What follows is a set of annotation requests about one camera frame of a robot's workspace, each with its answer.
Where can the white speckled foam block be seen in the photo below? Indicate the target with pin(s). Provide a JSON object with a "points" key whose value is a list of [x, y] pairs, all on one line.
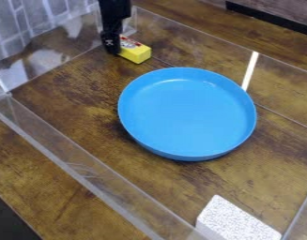
{"points": [[222, 221]]}

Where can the clear acrylic enclosure wall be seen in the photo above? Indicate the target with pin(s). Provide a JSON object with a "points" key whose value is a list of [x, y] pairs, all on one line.
{"points": [[81, 181]]}

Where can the round blue tray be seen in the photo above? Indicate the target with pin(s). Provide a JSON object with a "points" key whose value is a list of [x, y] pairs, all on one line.
{"points": [[186, 113]]}

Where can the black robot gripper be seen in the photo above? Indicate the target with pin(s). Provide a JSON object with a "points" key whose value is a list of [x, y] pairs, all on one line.
{"points": [[113, 11]]}

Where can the yellow block with label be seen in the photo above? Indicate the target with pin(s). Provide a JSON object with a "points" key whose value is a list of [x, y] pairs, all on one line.
{"points": [[133, 51]]}

